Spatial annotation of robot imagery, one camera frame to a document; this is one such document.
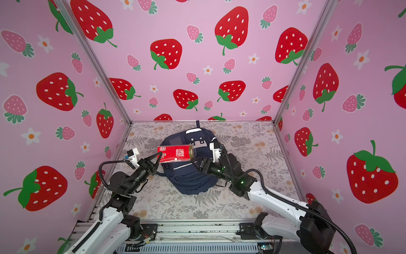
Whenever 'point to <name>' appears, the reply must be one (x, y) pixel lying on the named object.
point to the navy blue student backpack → (187, 177)
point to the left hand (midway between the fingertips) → (161, 154)
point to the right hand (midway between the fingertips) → (192, 161)
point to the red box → (176, 153)
